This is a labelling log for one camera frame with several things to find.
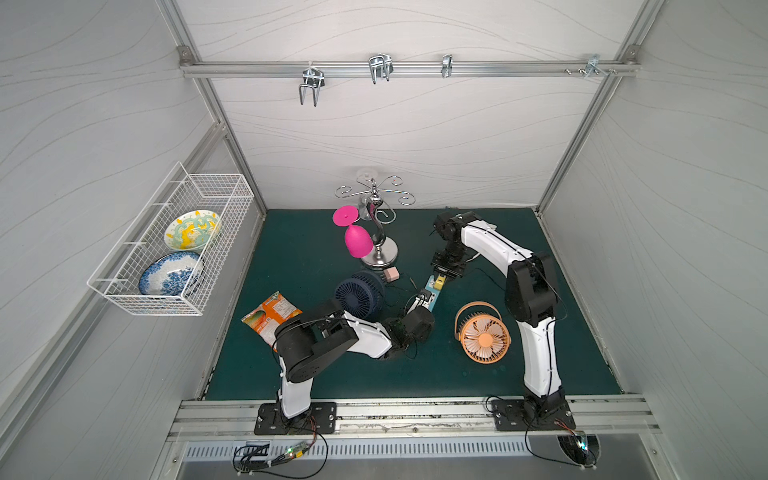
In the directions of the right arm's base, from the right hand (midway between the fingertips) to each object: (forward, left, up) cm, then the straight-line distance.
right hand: (432, 274), depth 91 cm
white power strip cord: (-6, -9, +26) cm, 28 cm away
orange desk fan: (-18, -13, 0) cm, 22 cm away
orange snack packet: (-12, +48, -5) cm, 50 cm away
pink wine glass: (+5, +23, +9) cm, 25 cm away
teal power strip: (-2, -1, -5) cm, 5 cm away
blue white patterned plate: (-19, +59, +26) cm, 67 cm away
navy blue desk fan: (-9, +21, +2) cm, 23 cm away
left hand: (-11, +2, -8) cm, 13 cm away
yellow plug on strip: (-1, -3, -2) cm, 4 cm away
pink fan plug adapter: (+3, +13, -6) cm, 15 cm away
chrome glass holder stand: (+15, +16, -8) cm, 23 cm away
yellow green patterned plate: (-6, +60, +26) cm, 65 cm away
